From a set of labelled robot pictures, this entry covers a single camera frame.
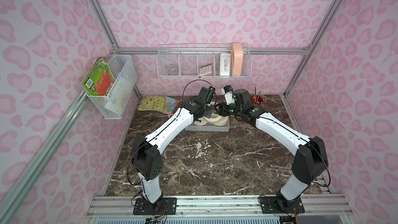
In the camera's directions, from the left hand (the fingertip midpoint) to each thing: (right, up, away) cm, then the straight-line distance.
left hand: (206, 104), depth 85 cm
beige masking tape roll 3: (+6, -8, -3) cm, 11 cm away
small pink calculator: (-1, +22, +10) cm, 24 cm away
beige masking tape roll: (-2, -12, +18) cm, 22 cm away
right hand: (+5, -1, -1) cm, 6 cm away
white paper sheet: (-48, +5, +1) cm, 48 cm away
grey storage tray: (+2, -15, +16) cm, 22 cm away
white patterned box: (+11, +24, +8) cm, 28 cm away
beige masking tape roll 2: (+11, -10, +16) cm, 22 cm away
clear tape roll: (-20, +20, +9) cm, 30 cm away
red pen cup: (+34, +3, +20) cm, 40 cm away
